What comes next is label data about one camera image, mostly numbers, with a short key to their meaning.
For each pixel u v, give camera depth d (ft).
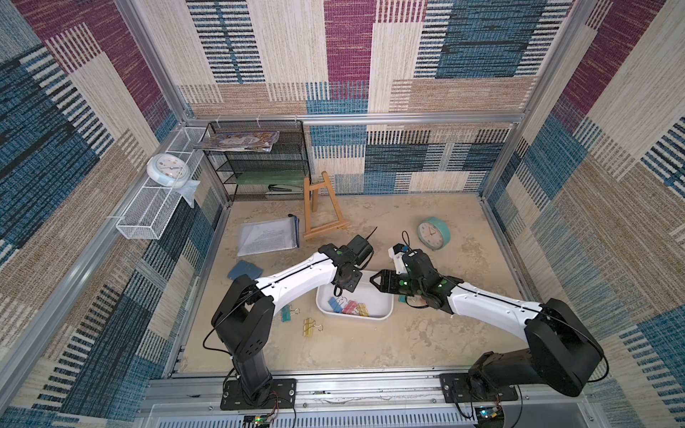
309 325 2.76
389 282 2.46
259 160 3.55
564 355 1.39
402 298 2.50
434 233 3.19
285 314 2.84
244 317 1.48
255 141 2.88
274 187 3.66
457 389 2.41
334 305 2.92
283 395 2.40
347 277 2.04
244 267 3.18
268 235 3.55
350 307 2.86
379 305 2.95
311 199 3.17
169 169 2.46
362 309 2.85
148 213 2.95
